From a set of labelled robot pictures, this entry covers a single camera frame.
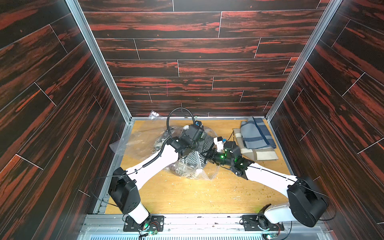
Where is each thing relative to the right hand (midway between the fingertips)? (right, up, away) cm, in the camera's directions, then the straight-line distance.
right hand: (202, 151), depth 82 cm
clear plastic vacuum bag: (-38, +4, +17) cm, 42 cm away
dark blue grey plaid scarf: (+40, +9, +23) cm, 47 cm away
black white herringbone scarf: (-8, -7, 0) cm, 10 cm away
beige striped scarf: (+43, -3, +14) cm, 45 cm away
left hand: (-1, +6, -1) cm, 6 cm away
